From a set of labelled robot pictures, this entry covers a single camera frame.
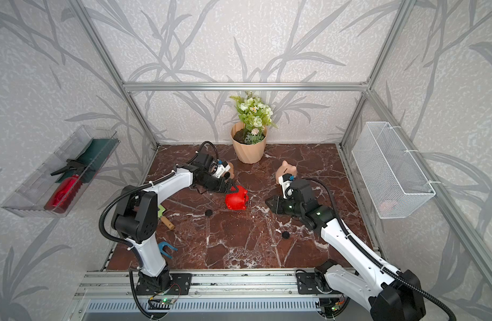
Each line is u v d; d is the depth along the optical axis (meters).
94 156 0.67
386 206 0.72
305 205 0.58
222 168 0.87
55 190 0.59
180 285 0.72
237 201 0.89
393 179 0.62
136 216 0.49
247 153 1.02
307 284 0.73
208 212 0.94
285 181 0.71
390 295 0.38
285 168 0.97
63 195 0.58
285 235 0.85
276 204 0.67
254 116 0.94
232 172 1.01
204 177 0.76
